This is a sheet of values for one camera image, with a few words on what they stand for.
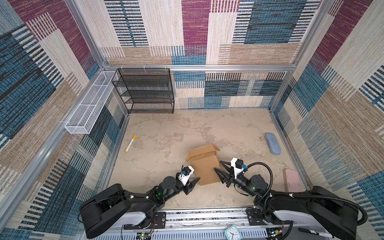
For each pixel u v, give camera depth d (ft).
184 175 2.25
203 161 2.58
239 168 2.13
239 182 2.22
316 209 1.46
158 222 2.40
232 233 2.25
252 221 2.39
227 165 2.49
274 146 3.20
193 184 2.38
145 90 3.58
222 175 2.31
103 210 1.44
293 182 2.69
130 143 3.34
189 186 2.34
